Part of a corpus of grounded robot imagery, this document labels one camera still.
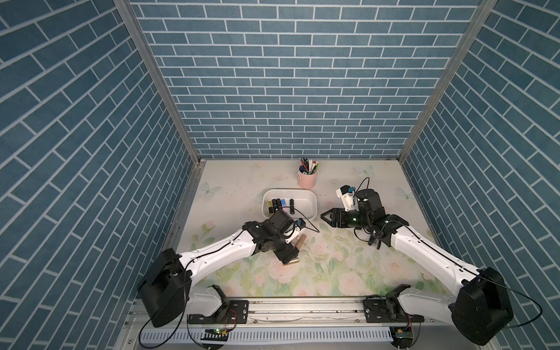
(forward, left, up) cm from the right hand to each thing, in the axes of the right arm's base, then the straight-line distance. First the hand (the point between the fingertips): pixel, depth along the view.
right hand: (328, 216), depth 80 cm
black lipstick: (+12, +23, -13) cm, 29 cm away
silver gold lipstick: (-13, +12, -14) cm, 22 cm away
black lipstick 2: (+13, +21, -14) cm, 28 cm away
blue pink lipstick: (+15, +19, -15) cm, 28 cm away
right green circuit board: (-32, -27, -20) cm, 47 cm away
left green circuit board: (-37, +36, -19) cm, 55 cm away
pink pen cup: (+26, +8, -12) cm, 30 cm away
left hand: (-10, +12, -9) cm, 18 cm away
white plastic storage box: (+16, +8, -15) cm, 23 cm away
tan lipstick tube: (-3, +9, -16) cm, 19 cm away
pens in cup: (+31, +8, -5) cm, 32 cm away
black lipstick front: (+14, +15, -15) cm, 25 cm away
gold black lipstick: (+11, +25, -13) cm, 30 cm away
